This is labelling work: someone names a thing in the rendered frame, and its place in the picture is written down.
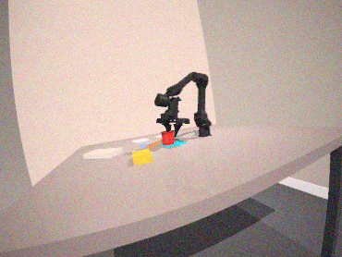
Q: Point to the cream flat rectangular block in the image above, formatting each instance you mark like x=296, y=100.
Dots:
x=103, y=153

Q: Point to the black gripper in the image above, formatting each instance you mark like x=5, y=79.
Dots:
x=176, y=120

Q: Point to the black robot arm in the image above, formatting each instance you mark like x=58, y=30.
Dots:
x=200, y=118

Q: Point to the yellow block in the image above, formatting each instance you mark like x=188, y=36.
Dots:
x=142, y=157

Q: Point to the wooden plank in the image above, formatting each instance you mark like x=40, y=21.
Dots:
x=153, y=144

